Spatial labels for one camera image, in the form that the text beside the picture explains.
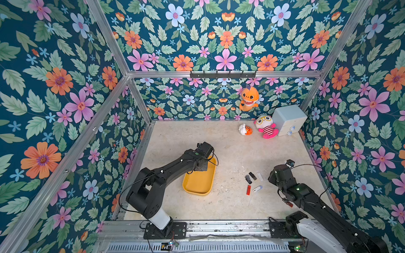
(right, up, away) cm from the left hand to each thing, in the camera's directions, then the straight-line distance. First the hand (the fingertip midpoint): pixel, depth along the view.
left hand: (202, 164), depth 89 cm
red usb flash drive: (+26, -14, -3) cm, 30 cm away
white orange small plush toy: (+28, +21, +18) cm, 39 cm away
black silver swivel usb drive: (+26, -9, 0) cm, 28 cm away
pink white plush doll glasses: (+43, +25, +21) cm, 54 cm away
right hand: (+39, -4, -5) cm, 40 cm away
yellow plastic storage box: (-1, -10, -3) cm, 10 cm away
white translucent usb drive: (+34, -8, +1) cm, 35 cm away
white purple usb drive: (+31, -13, -3) cm, 34 cm away
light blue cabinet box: (+57, +27, +14) cm, 65 cm away
